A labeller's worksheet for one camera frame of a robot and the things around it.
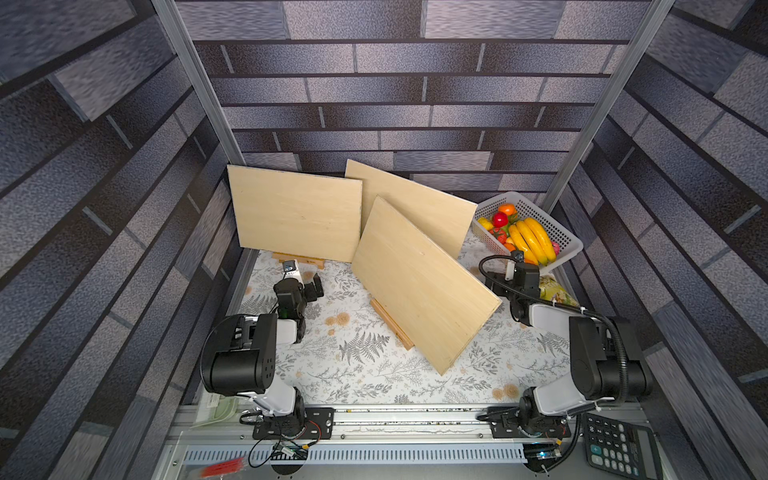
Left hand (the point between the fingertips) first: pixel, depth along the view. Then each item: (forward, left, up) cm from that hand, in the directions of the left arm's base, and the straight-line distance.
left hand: (303, 274), depth 94 cm
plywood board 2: (+8, -44, +18) cm, 48 cm away
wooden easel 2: (-16, -29, -2) cm, 33 cm away
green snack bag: (-3, -80, -2) cm, 80 cm away
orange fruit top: (+29, -72, +3) cm, 78 cm away
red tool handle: (-50, +10, -9) cm, 51 cm away
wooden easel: (+9, +11, -4) cm, 14 cm away
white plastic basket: (+14, -92, 0) cm, 93 cm away
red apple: (+23, -68, +3) cm, 72 cm away
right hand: (+2, -65, -1) cm, 65 cm away
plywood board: (+16, +1, +11) cm, 20 cm away
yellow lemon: (+24, -64, 0) cm, 68 cm away
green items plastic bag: (-37, +18, -7) cm, 42 cm away
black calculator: (-45, -83, -5) cm, 95 cm away
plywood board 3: (-16, -40, +13) cm, 45 cm away
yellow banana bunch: (+15, -78, +2) cm, 80 cm away
